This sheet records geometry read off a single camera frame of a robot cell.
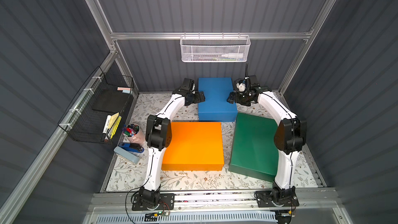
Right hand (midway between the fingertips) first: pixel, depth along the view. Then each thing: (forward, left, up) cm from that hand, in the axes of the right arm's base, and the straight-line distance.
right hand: (235, 100), depth 95 cm
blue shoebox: (+2, +12, -10) cm, 15 cm away
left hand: (+5, +24, -3) cm, 24 cm away
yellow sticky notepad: (-23, +63, +12) cm, 68 cm away
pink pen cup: (-21, +59, -3) cm, 63 cm away
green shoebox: (-32, -6, -5) cm, 33 cm away
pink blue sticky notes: (-4, +63, +12) cm, 64 cm away
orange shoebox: (-29, +24, -5) cm, 38 cm away
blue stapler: (-26, +61, -12) cm, 67 cm away
